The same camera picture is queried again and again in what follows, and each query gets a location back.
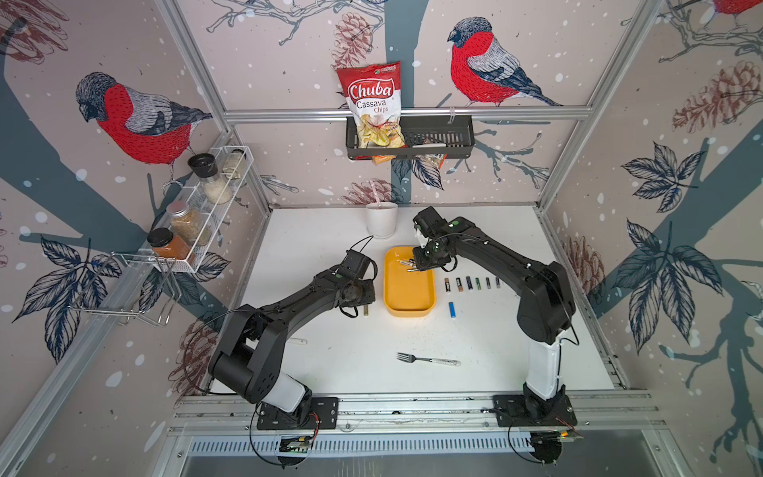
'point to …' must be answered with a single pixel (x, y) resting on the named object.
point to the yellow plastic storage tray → (407, 293)
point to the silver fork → (411, 359)
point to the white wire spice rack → (191, 193)
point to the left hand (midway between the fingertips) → (374, 290)
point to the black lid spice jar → (214, 189)
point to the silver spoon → (298, 340)
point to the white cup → (381, 221)
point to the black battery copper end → (459, 284)
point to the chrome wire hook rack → (136, 287)
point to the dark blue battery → (469, 282)
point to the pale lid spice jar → (231, 167)
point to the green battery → (479, 287)
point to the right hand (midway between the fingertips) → (419, 262)
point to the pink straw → (376, 194)
